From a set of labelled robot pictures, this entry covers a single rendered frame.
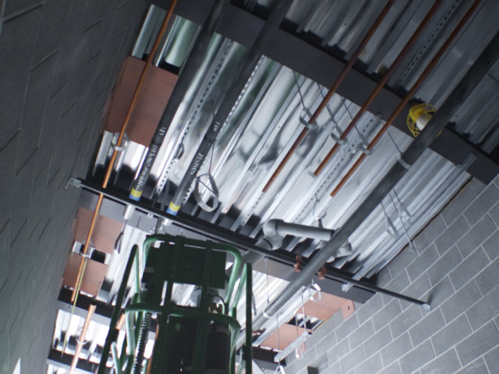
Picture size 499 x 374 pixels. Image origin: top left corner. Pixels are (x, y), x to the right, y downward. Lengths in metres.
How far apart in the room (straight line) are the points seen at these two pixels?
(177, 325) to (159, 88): 1.69
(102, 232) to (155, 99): 1.55
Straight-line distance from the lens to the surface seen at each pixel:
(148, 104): 2.92
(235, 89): 2.19
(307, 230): 2.74
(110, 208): 3.33
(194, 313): 1.84
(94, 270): 4.37
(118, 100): 2.97
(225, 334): 1.87
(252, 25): 2.43
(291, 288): 2.87
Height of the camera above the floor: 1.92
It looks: 53 degrees up
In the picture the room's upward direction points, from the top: straight up
